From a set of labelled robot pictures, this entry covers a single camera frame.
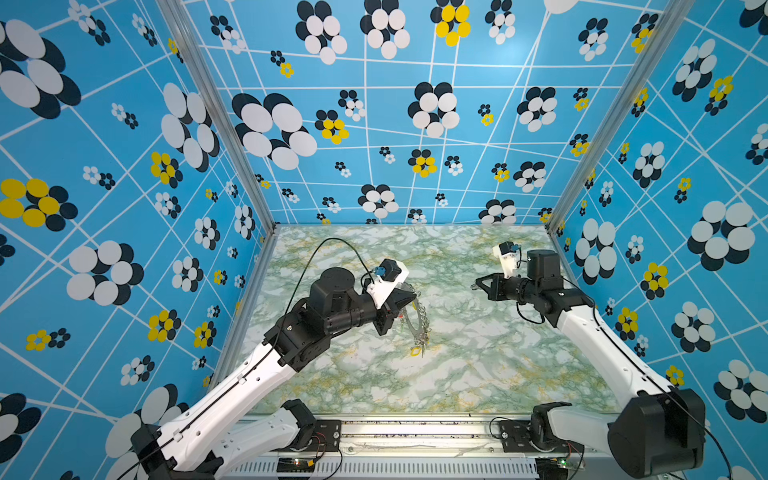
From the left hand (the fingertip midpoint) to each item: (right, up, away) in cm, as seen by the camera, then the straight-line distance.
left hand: (414, 294), depth 62 cm
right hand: (+20, +1, +20) cm, 28 cm away
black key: (+18, -1, +20) cm, 27 cm away
